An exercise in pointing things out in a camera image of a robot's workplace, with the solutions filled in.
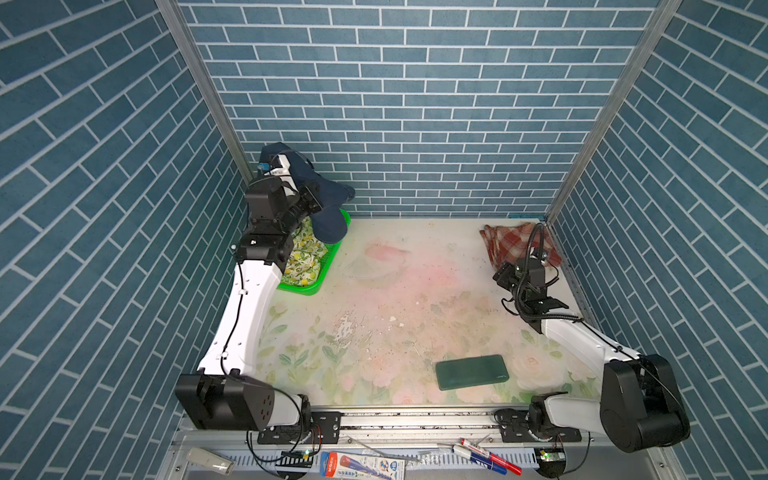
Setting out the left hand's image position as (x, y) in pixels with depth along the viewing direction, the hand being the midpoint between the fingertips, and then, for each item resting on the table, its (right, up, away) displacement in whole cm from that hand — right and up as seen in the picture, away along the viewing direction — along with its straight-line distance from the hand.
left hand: (322, 181), depth 70 cm
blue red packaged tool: (+4, -66, -2) cm, 66 cm away
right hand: (+51, -21, +19) cm, 58 cm away
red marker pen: (+40, -65, -1) cm, 77 cm away
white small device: (-25, -64, -4) cm, 69 cm away
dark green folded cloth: (+39, -51, +12) cm, 65 cm away
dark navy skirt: (-1, -9, +12) cm, 15 cm away
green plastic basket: (-8, -28, +21) cm, 36 cm away
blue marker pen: (+38, -65, -2) cm, 76 cm away
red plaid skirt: (+57, -15, +38) cm, 70 cm away
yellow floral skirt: (-14, -21, +32) cm, 40 cm away
